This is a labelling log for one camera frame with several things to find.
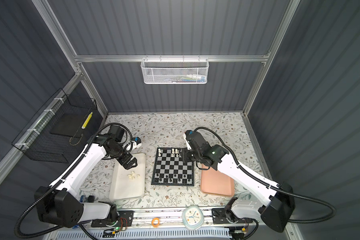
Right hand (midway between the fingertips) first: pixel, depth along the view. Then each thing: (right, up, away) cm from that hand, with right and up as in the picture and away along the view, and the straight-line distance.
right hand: (182, 155), depth 76 cm
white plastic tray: (-32, -18, +9) cm, 38 cm away
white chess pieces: (-30, -15, +11) cm, 35 cm away
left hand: (-29, -3, +4) cm, 30 cm away
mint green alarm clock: (+5, -30, -4) cm, 30 cm away
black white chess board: (-8, -11, +13) cm, 19 cm away
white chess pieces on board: (-6, -2, +19) cm, 20 cm away
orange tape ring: (-14, -33, -4) cm, 36 cm away
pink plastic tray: (+19, -18, +11) cm, 28 cm away
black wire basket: (-63, +13, -1) cm, 65 cm away
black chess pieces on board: (-5, -15, +9) cm, 18 cm away
